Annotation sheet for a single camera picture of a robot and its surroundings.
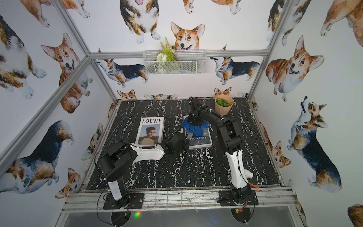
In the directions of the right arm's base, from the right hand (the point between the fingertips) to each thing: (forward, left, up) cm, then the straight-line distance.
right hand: (189, 121), depth 100 cm
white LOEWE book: (-7, +27, -1) cm, 28 cm away
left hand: (-15, -1, -1) cm, 15 cm away
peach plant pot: (+8, -26, +1) cm, 27 cm away
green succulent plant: (+13, -24, +5) cm, 28 cm away
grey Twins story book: (-16, -6, -1) cm, 17 cm away
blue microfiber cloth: (-6, -4, 0) cm, 8 cm away
